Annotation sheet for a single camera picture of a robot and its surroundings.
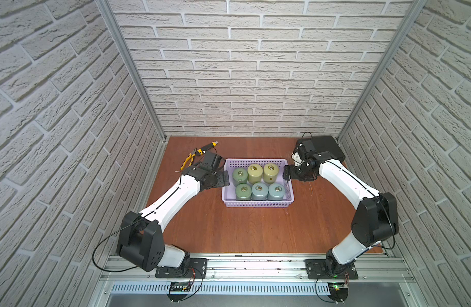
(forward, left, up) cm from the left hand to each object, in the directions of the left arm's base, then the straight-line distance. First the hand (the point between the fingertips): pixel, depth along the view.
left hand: (221, 177), depth 85 cm
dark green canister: (+4, -8, -5) cm, 11 cm away
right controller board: (-42, -46, -13) cm, 64 cm away
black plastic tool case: (+32, -64, -10) cm, 72 cm away
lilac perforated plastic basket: (-4, -3, -13) cm, 14 cm away
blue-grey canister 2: (-5, -25, -5) cm, 26 cm away
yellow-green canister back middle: (+7, -16, -5) cm, 18 cm away
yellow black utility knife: (+27, +13, -13) cm, 33 cm away
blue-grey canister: (-4, -18, -5) cm, 19 cm away
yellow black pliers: (+22, +20, -12) cm, 32 cm away
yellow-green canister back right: (+7, -24, -6) cm, 26 cm away
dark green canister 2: (-4, -10, -6) cm, 13 cm away
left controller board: (-40, +15, -17) cm, 46 cm away
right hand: (+2, -35, -1) cm, 35 cm away
